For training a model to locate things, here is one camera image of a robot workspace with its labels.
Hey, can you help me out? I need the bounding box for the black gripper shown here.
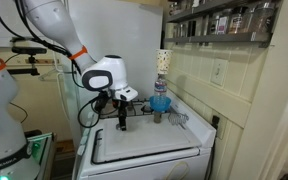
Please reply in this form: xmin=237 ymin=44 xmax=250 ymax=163
xmin=112 ymin=99 xmax=130 ymax=132

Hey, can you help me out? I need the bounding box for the brown filled glass jar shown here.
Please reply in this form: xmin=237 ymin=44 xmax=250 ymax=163
xmin=229 ymin=6 xmax=252 ymax=34

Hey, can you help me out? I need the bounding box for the large glass storage jar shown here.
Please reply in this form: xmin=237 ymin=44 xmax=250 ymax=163
xmin=250 ymin=1 xmax=276 ymax=33

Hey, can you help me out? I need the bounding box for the white plastic cutting board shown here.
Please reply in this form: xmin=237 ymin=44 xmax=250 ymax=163
xmin=102 ymin=115 xmax=202 ymax=163

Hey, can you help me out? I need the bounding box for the blue plastic bowl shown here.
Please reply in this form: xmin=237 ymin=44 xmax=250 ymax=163
xmin=149 ymin=95 xmax=172 ymax=113

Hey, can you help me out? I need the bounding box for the white gas stove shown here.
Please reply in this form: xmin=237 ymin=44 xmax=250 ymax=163
xmin=72 ymin=96 xmax=217 ymax=180

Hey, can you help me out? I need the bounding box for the clear plastic water bottle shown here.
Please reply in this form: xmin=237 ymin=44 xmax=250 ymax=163
xmin=153 ymin=74 xmax=168 ymax=99

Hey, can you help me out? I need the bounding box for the dotted paper cup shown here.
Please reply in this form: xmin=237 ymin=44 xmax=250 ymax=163
xmin=155 ymin=48 xmax=173 ymax=76

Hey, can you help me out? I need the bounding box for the grey metal robot stand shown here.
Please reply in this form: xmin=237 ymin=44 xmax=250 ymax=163
xmin=23 ymin=130 xmax=57 ymax=180

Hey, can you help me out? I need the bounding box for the white refrigerator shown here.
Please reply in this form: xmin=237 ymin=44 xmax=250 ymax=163
xmin=55 ymin=0 xmax=164 ymax=134

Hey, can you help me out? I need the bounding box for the steel spice rack shelf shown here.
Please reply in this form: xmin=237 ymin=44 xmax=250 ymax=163
xmin=166 ymin=0 xmax=252 ymax=24
xmin=163 ymin=31 xmax=274 ymax=48

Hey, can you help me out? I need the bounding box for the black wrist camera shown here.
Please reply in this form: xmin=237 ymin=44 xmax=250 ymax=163
xmin=95 ymin=93 xmax=110 ymax=113

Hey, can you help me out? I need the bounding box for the metal wire whisk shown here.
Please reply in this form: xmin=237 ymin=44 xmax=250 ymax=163
xmin=167 ymin=111 xmax=190 ymax=127

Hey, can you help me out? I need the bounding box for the black power cord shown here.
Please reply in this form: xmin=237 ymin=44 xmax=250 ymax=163
xmin=206 ymin=114 xmax=221 ymax=180

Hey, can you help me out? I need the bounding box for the wooden wall rail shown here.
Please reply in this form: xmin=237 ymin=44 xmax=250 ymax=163
xmin=25 ymin=58 xmax=61 ymax=66

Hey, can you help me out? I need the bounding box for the wall power outlet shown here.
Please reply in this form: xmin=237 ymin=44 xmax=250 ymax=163
xmin=216 ymin=112 xmax=229 ymax=141

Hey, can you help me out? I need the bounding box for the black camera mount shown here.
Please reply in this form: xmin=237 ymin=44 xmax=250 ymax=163
xmin=7 ymin=54 xmax=41 ymax=77

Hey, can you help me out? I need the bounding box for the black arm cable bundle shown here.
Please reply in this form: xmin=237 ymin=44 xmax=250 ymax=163
xmin=0 ymin=0 xmax=102 ymax=129

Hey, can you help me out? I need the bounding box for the cream wall switch plate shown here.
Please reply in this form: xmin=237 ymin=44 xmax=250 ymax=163
xmin=210 ymin=58 xmax=229 ymax=87

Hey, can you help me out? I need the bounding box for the black stereo camera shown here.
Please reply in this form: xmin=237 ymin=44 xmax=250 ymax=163
xmin=11 ymin=46 xmax=48 ymax=56

